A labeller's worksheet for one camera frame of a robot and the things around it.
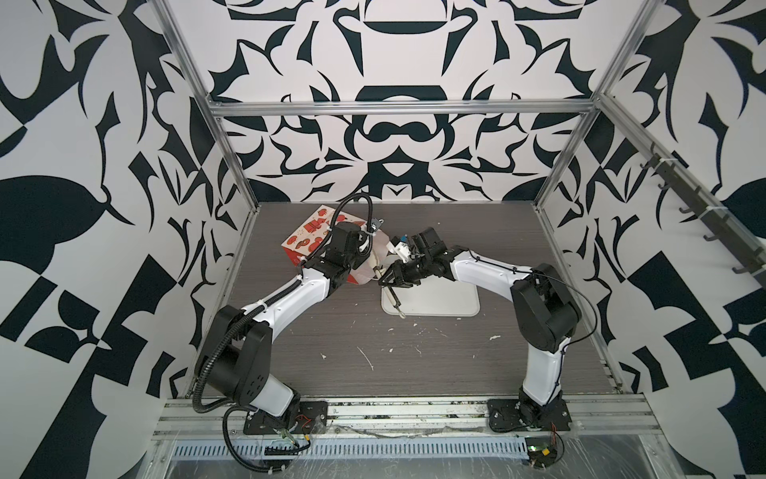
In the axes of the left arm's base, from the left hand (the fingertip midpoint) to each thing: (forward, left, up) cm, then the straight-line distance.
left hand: (352, 230), depth 87 cm
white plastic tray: (-13, -24, -16) cm, 32 cm away
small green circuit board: (-52, -44, -21) cm, 71 cm away
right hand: (-12, -8, -9) cm, 17 cm away
